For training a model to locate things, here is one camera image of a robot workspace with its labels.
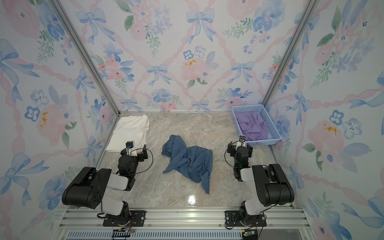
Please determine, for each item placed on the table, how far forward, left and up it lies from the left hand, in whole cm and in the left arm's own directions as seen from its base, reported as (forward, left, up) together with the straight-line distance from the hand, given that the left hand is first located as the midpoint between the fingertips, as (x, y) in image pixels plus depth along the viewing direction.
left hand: (138, 144), depth 90 cm
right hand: (+3, -63, -1) cm, 63 cm away
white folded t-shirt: (+19, +14, -8) cm, 25 cm away
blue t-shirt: (-9, -35, -5) cm, 36 cm away
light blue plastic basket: (+11, -88, -8) cm, 89 cm away
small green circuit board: (-43, -61, -13) cm, 76 cm away
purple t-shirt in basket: (+22, -76, -8) cm, 80 cm away
